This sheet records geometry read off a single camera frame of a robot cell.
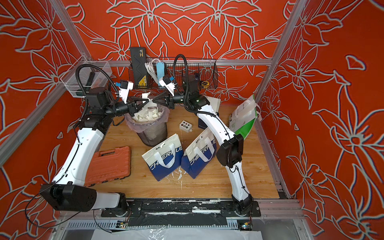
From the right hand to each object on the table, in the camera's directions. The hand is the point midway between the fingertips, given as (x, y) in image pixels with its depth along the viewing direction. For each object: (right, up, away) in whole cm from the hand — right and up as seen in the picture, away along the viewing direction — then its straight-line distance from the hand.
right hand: (151, 100), depth 67 cm
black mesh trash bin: (-3, -19, +21) cm, 29 cm away
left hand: (-2, 0, 0) cm, 2 cm away
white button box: (+14, -13, +36) cm, 41 cm away
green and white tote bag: (+50, -7, +21) cm, 55 cm away
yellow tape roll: (+28, +13, +25) cm, 40 cm away
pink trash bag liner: (-8, -13, +10) cm, 18 cm away
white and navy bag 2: (+23, -26, +6) cm, 35 cm away
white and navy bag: (+5, -29, +9) cm, 30 cm away
